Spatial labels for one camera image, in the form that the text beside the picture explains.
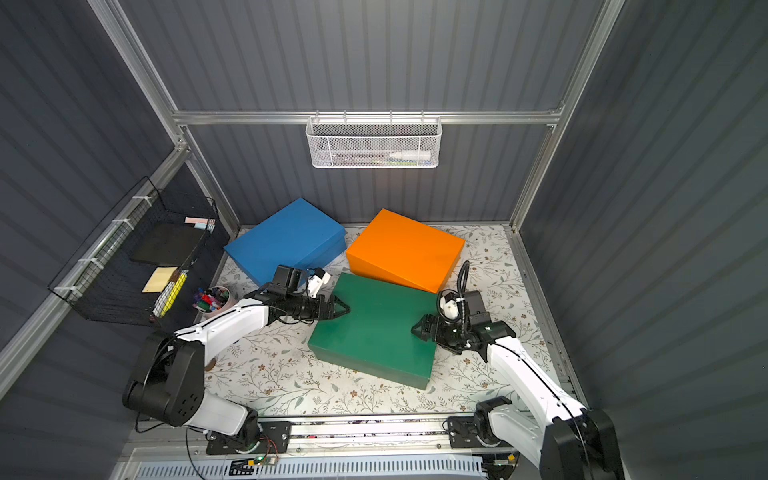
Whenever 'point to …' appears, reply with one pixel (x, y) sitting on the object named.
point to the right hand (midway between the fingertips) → (428, 335)
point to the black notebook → (166, 244)
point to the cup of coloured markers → (209, 302)
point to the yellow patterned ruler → (174, 294)
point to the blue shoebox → (299, 238)
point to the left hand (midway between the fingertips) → (338, 311)
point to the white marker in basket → (411, 155)
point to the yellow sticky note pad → (158, 280)
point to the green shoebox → (376, 333)
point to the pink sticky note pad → (199, 220)
